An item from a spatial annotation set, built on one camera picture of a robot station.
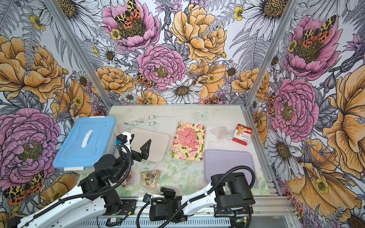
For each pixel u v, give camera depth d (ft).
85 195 1.58
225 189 1.54
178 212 1.63
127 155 1.89
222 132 3.52
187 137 3.31
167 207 1.86
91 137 2.67
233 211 2.09
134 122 3.65
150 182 2.64
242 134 3.26
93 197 1.59
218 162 3.05
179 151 3.10
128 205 2.45
